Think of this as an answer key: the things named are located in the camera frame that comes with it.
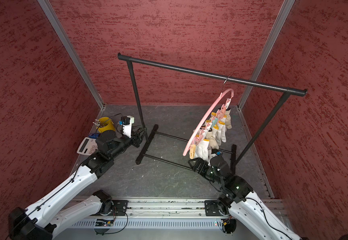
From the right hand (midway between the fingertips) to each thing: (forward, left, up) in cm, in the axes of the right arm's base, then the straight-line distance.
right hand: (192, 168), depth 75 cm
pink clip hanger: (+22, -10, +13) cm, 27 cm away
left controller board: (-21, +44, -12) cm, 51 cm away
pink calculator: (+20, +66, -9) cm, 69 cm away
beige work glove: (+22, -21, +11) cm, 32 cm away
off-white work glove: (+11, -12, +16) cm, 22 cm away
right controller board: (-23, -17, -15) cm, 32 cm away
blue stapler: (+28, +65, -9) cm, 72 cm away
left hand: (+14, +24, +15) cm, 32 cm away
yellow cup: (+31, +55, -1) cm, 63 cm away
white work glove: (+13, -14, +17) cm, 26 cm away
